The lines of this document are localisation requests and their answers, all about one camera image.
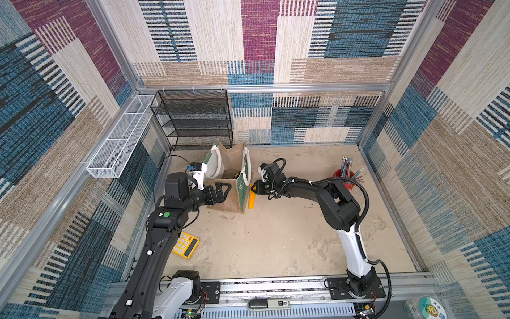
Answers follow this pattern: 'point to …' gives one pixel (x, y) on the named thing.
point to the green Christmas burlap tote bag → (232, 166)
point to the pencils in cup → (346, 167)
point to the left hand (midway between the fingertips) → (222, 186)
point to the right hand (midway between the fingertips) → (256, 189)
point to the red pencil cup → (337, 173)
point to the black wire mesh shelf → (193, 118)
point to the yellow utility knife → (252, 197)
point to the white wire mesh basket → (113, 153)
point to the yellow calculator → (186, 245)
